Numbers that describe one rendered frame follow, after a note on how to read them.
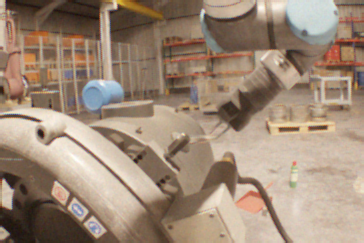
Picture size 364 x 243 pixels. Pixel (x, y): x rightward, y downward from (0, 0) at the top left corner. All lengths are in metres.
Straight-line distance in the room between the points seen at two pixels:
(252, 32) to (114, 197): 0.34
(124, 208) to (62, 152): 0.13
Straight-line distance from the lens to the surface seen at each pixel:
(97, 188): 0.40
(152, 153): 0.46
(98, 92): 1.20
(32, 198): 0.74
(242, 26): 0.41
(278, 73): 0.52
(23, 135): 0.48
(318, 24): 0.41
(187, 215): 0.39
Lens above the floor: 1.01
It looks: 10 degrees down
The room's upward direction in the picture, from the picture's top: 5 degrees counter-clockwise
